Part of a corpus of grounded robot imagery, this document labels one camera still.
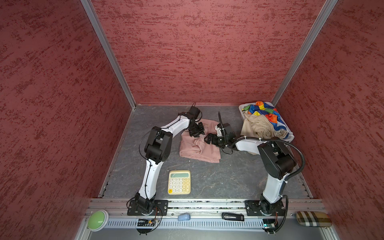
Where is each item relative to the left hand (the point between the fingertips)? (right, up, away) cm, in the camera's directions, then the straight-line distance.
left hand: (204, 135), depth 97 cm
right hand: (+2, -5, -2) cm, 6 cm away
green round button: (-52, -38, -27) cm, 70 cm away
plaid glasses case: (+50, -36, -29) cm, 68 cm away
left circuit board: (-30, -40, -26) cm, 56 cm away
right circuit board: (+31, -40, -26) cm, 57 cm away
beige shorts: (+39, +6, +2) cm, 39 cm away
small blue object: (-11, -36, -27) cm, 46 cm away
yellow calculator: (-15, -24, -16) cm, 33 cm away
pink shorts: (-5, -7, -7) cm, 11 cm away
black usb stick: (+14, -38, -24) cm, 47 cm away
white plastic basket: (+18, -1, -35) cm, 40 cm away
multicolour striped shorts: (+43, +19, +12) cm, 49 cm away
